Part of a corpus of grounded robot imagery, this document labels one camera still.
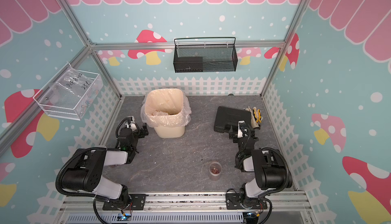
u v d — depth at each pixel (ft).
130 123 2.53
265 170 1.51
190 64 3.09
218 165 2.49
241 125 2.50
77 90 2.34
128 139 2.33
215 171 2.72
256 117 3.47
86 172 1.49
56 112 2.01
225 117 3.48
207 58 3.02
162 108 3.24
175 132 3.13
